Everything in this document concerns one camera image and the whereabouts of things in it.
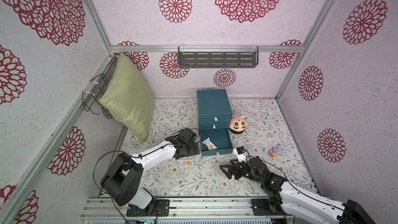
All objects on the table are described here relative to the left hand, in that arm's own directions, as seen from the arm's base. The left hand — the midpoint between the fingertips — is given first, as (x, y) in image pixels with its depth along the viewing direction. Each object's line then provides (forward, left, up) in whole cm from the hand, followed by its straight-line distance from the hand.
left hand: (191, 152), depth 88 cm
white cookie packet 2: (-5, +3, -3) cm, 7 cm away
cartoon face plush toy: (+17, -28, +3) cm, 33 cm away
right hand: (-8, -18, +4) cm, 20 cm away
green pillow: (+19, +31, +26) cm, 45 cm away
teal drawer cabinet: (+16, -14, +15) cm, 26 cm away
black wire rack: (+13, +47, +30) cm, 58 cm away
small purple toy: (+1, -48, -2) cm, 48 cm away
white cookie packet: (+6, -11, -2) cm, 13 cm away
